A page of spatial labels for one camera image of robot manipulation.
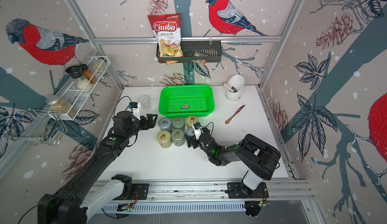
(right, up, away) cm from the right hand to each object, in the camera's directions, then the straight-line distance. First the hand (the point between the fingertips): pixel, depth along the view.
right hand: (191, 131), depth 88 cm
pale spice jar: (-53, +38, -4) cm, 65 cm away
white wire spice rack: (-52, +20, -20) cm, 59 cm away
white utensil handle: (+22, +30, +15) cm, 40 cm away
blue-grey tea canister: (-16, +4, +2) cm, 17 cm away
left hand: (-21, +12, -8) cm, 25 cm away
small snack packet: (+4, +47, +4) cm, 48 cm away
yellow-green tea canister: (0, +6, +3) cm, 7 cm away
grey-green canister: (-8, -3, -4) cm, 9 cm away
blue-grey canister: (0, 0, -3) cm, 3 cm away
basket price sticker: (-6, +14, +20) cm, 25 cm away
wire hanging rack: (-64, +7, -22) cm, 68 cm away
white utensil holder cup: (+32, +31, +20) cm, 49 cm away
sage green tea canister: (-8, +4, +2) cm, 10 cm away
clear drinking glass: (-35, +17, +22) cm, 45 cm away
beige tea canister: (-16, -3, -4) cm, 16 cm away
